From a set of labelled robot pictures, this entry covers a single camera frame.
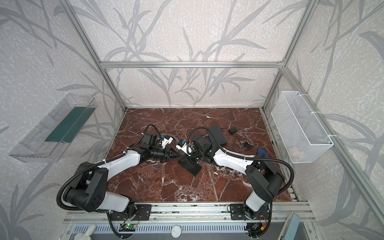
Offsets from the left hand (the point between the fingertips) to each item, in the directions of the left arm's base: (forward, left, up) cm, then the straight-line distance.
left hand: (181, 152), depth 81 cm
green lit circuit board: (-33, +24, -14) cm, 43 cm away
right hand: (+1, -1, -3) cm, 3 cm away
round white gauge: (-34, 0, -12) cm, 36 cm away
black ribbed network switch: (-8, -6, +4) cm, 11 cm away
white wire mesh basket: (-5, -53, +23) cm, 59 cm away
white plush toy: (-37, +40, -10) cm, 55 cm away
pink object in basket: (-3, -57, +9) cm, 58 cm away
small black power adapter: (+23, -34, -12) cm, 43 cm away
